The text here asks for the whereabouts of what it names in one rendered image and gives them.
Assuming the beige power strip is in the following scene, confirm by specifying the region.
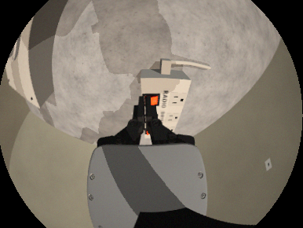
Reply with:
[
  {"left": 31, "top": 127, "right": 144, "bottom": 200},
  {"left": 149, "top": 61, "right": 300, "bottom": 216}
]
[{"left": 141, "top": 58, "right": 211, "bottom": 132}]

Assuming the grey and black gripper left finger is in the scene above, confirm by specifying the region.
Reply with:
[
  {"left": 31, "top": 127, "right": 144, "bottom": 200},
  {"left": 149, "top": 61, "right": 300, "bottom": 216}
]
[{"left": 97, "top": 96, "right": 145, "bottom": 146}]

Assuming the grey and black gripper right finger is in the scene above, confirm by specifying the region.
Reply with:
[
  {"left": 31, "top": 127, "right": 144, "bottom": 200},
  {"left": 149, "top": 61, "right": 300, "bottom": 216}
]
[{"left": 145, "top": 96, "right": 195, "bottom": 145}]

